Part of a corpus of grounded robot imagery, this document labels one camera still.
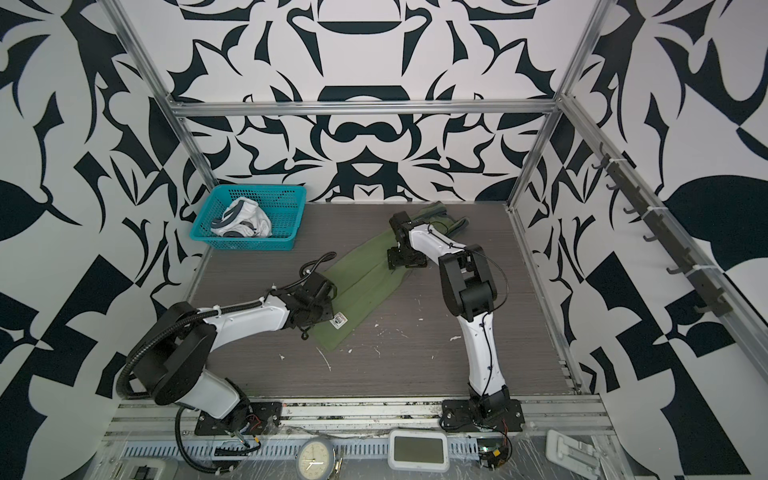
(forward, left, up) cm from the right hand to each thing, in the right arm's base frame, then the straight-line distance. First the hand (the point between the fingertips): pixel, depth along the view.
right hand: (404, 259), depth 103 cm
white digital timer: (-53, +1, +3) cm, 53 cm away
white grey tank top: (+9, +53, +12) cm, 55 cm away
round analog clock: (-55, +22, +4) cm, 59 cm away
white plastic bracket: (-54, -36, +1) cm, 65 cm away
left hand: (-18, +24, 0) cm, 30 cm away
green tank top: (-9, +13, +2) cm, 16 cm away
